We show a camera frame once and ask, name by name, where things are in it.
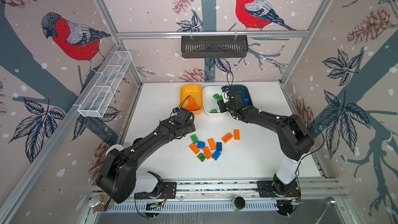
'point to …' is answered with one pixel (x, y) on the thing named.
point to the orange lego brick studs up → (212, 144)
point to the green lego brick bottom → (201, 157)
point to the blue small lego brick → (246, 101)
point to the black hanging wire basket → (214, 47)
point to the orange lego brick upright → (208, 153)
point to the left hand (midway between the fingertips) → (187, 128)
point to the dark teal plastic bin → (243, 89)
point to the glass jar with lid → (97, 202)
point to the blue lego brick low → (216, 155)
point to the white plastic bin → (209, 102)
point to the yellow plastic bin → (196, 92)
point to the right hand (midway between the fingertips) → (219, 102)
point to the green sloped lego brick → (213, 111)
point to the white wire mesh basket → (97, 102)
